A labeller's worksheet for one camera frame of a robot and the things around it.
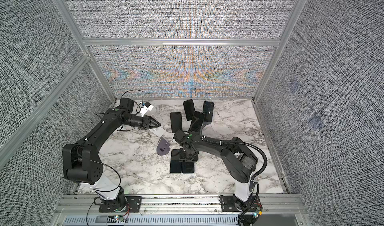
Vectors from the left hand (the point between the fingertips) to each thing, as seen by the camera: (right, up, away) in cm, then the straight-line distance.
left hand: (158, 125), depth 82 cm
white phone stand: (-3, -5, +18) cm, 19 cm away
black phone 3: (+9, +1, +13) cm, 16 cm away
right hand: (+14, -21, +5) cm, 26 cm away
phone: (+22, +1, +20) cm, 30 cm away
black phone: (+9, -23, +5) cm, 25 cm away
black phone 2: (+16, -24, +1) cm, 29 cm away
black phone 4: (+29, +10, +16) cm, 35 cm away
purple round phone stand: (+2, -13, +6) cm, 14 cm away
